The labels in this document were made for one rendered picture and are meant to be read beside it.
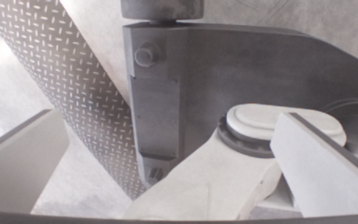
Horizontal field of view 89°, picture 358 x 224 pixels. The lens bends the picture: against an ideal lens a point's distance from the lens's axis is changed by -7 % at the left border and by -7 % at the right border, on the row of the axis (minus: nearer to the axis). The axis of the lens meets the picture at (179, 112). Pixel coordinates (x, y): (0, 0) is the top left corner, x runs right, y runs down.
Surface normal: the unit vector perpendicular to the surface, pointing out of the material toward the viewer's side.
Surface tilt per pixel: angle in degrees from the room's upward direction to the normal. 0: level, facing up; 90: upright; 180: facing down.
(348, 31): 0
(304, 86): 0
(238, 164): 90
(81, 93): 0
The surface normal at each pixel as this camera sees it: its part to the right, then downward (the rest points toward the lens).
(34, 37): -0.20, 0.47
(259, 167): 0.02, -0.87
